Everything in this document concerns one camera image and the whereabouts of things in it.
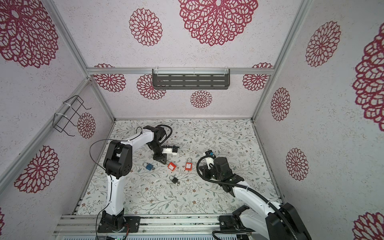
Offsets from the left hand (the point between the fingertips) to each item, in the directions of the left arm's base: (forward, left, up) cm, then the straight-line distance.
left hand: (162, 162), depth 95 cm
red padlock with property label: (-3, -17, 0) cm, 17 cm away
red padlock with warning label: (-4, -6, +1) cm, 8 cm away
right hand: (-7, -23, +9) cm, 26 cm away
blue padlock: (-3, +8, -1) cm, 9 cm away
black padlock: (-11, -8, -1) cm, 14 cm away
